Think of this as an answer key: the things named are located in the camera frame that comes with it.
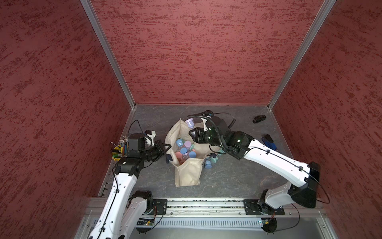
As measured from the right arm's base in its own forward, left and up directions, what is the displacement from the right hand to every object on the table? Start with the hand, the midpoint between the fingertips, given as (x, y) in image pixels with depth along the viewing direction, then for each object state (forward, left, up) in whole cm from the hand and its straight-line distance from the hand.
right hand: (192, 136), depth 70 cm
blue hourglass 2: (-1, +1, -19) cm, 19 cm away
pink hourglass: (0, +9, -21) cm, 23 cm away
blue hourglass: (+7, +8, -20) cm, 23 cm away
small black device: (+33, -52, -29) cm, 68 cm away
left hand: (-3, +11, -6) cm, 13 cm away
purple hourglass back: (+3, +1, +7) cm, 7 cm away
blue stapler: (+11, -50, -26) cm, 58 cm away
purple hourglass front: (+5, +4, -17) cm, 18 cm away
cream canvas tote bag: (-10, +4, -20) cm, 23 cm away
